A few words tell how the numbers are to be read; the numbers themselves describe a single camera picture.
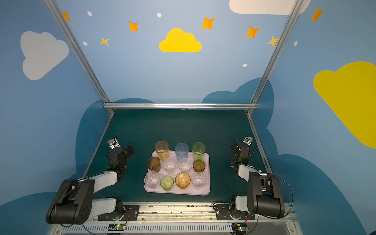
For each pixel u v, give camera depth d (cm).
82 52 86
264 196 44
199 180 85
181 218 73
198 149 87
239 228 71
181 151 88
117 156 68
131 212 75
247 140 78
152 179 84
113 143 76
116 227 71
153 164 90
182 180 84
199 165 87
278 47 84
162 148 84
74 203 42
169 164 86
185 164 86
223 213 74
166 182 84
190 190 82
